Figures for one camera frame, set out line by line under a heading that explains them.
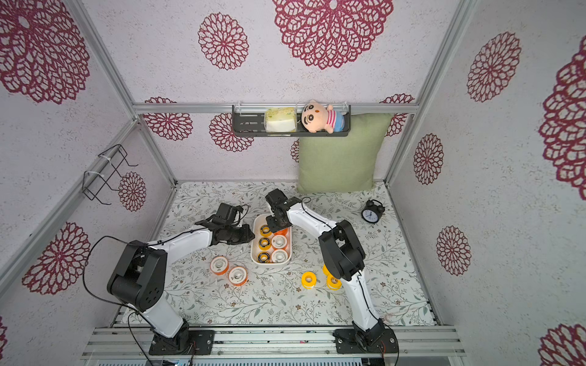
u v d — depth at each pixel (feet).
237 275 2.88
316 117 2.79
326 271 2.96
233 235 2.57
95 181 2.41
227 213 2.45
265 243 3.18
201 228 2.12
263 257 3.03
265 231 3.30
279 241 3.18
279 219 2.68
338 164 3.26
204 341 2.41
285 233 3.27
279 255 3.02
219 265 2.95
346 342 2.39
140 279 1.53
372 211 3.28
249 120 2.95
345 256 1.91
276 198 2.57
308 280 2.82
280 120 2.95
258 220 3.22
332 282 2.80
